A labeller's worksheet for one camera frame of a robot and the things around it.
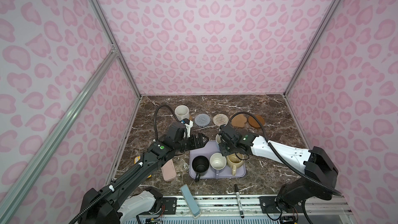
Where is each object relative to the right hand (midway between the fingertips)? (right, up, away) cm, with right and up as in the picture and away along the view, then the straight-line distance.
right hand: (223, 147), depth 83 cm
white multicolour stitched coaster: (0, +13, +23) cm, 26 cm away
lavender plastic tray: (-6, -3, +12) cm, 14 cm away
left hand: (-10, +6, -7) cm, 14 cm away
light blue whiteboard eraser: (-16, -22, -11) cm, 30 cm away
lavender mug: (-3, -9, +3) cm, 10 cm away
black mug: (-12, -10, +1) cm, 16 cm away
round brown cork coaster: (+23, +11, +21) cm, 33 cm away
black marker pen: (+6, -23, -9) cm, 25 cm away
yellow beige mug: (+5, -6, -6) cm, 9 cm away
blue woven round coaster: (-12, +13, +22) cm, 28 cm away
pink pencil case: (-29, -12, 0) cm, 31 cm away
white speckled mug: (-25, +18, +19) cm, 36 cm away
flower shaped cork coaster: (+12, +12, +21) cm, 27 cm away
